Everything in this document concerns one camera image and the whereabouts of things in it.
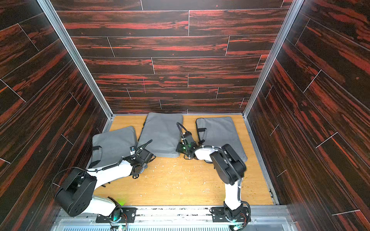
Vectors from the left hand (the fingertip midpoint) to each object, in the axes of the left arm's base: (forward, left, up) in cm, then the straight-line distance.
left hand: (142, 163), depth 92 cm
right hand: (+13, -24, +1) cm, 28 cm away
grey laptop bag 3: (+27, -53, +1) cm, 59 cm away
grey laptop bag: (+11, +25, +1) cm, 28 cm away
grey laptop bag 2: (+24, -9, +1) cm, 26 cm away
